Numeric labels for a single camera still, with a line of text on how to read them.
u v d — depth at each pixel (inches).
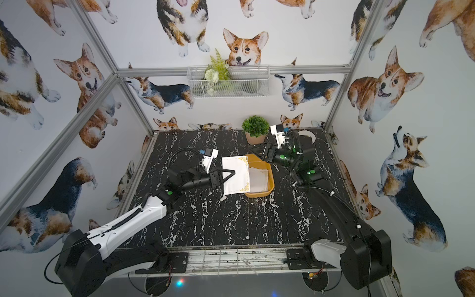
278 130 25.6
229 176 27.6
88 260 15.2
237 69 35.8
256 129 39.5
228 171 27.2
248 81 36.4
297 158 21.7
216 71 32.2
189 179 23.9
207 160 25.9
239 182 27.8
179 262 29.1
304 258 28.8
